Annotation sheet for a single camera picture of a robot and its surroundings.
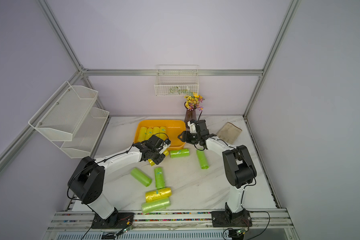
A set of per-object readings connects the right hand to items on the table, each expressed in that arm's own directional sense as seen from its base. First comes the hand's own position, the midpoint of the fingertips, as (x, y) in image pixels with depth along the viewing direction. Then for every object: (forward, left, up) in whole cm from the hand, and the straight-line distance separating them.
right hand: (182, 139), depth 94 cm
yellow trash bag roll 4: (+11, +14, -7) cm, 19 cm away
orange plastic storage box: (+13, +5, -8) cm, 16 cm away
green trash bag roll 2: (-11, -13, -8) cm, 19 cm away
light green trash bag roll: (-37, +13, -6) cm, 40 cm away
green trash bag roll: (-8, +2, -5) cm, 9 cm away
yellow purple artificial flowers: (+19, -7, +15) cm, 25 cm away
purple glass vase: (+18, -6, +4) cm, 19 cm away
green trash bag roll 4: (-24, +21, -7) cm, 33 cm away
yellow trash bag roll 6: (-32, +13, -6) cm, 35 cm away
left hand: (-10, +15, -4) cm, 18 cm away
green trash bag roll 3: (-26, +13, -6) cm, 30 cm away
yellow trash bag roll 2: (+9, +24, -5) cm, 26 cm away
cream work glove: (+13, -35, -10) cm, 39 cm away
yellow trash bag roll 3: (+13, +20, -6) cm, 24 cm away
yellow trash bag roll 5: (-9, +10, -1) cm, 14 cm away
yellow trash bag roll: (+9, +29, -6) cm, 31 cm away
